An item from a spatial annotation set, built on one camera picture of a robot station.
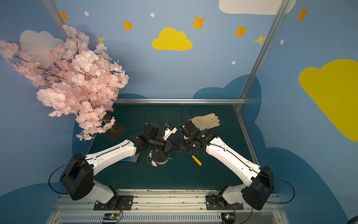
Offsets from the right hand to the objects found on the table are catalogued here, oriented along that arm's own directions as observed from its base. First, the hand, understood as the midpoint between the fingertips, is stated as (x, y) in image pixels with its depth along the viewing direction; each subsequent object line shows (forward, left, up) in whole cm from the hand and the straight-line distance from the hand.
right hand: (181, 145), depth 77 cm
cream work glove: (+33, -18, -19) cm, 42 cm away
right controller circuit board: (-30, -27, -22) cm, 46 cm away
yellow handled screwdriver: (0, -10, -19) cm, 21 cm away
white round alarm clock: (-2, +15, -14) cm, 21 cm away
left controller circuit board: (-34, +35, -19) cm, 53 cm away
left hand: (0, +1, 0) cm, 1 cm away
